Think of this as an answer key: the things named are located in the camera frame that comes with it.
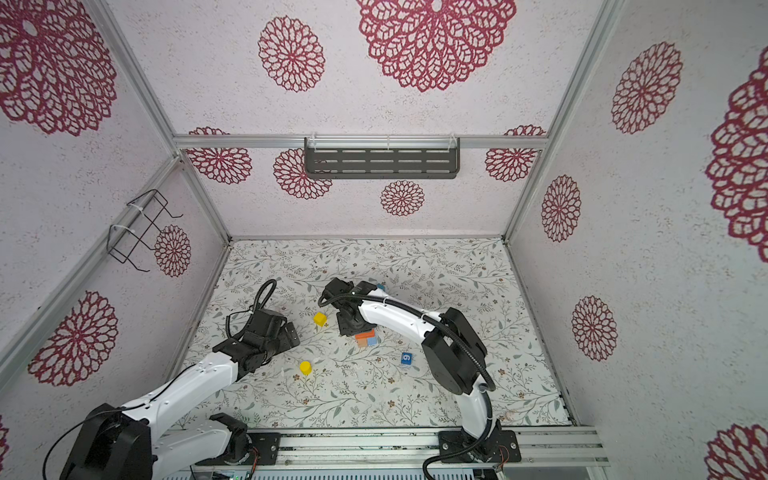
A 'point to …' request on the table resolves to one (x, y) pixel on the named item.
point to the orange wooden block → (365, 335)
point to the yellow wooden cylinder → (306, 368)
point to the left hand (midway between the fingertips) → (282, 342)
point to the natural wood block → (362, 342)
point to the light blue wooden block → (372, 341)
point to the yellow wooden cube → (320, 319)
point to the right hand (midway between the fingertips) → (352, 323)
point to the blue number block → (406, 358)
